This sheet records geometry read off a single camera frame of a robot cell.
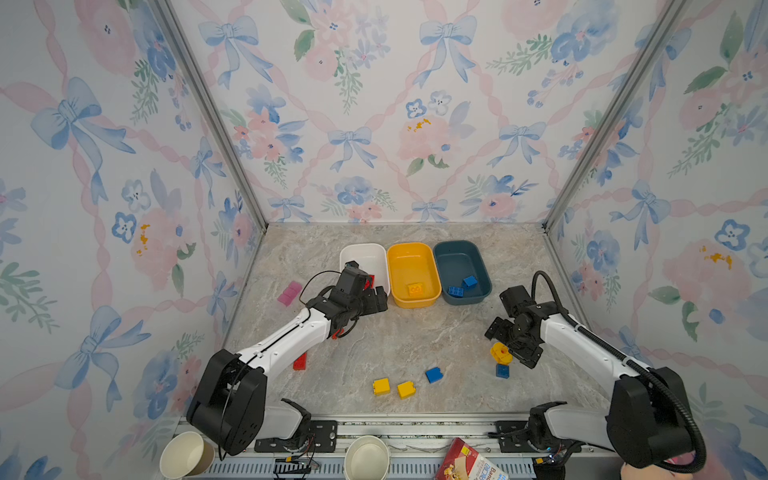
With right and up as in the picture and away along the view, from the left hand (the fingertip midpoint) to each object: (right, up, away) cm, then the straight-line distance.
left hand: (376, 296), depth 86 cm
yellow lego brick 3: (+8, -24, -6) cm, 26 cm away
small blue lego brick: (+35, -21, -2) cm, 41 cm away
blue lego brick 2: (+26, 0, +14) cm, 30 cm away
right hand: (+36, -14, 0) cm, 38 cm away
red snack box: (+20, -35, -18) cm, 45 cm away
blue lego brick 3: (+16, -22, -2) cm, 27 cm away
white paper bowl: (-2, -37, -14) cm, 40 cm away
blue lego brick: (+31, +3, +15) cm, 34 cm away
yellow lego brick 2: (+1, -23, -6) cm, 24 cm away
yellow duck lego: (+35, -16, -1) cm, 39 cm away
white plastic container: (-3, +10, +23) cm, 25 cm away
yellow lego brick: (+12, 0, +14) cm, 19 cm away
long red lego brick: (-21, -19, -2) cm, 28 cm away
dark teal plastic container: (+30, +4, +17) cm, 34 cm away
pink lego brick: (-29, -1, +14) cm, 33 cm away
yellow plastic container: (+12, +4, +18) cm, 22 cm away
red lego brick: (-3, +2, +18) cm, 18 cm away
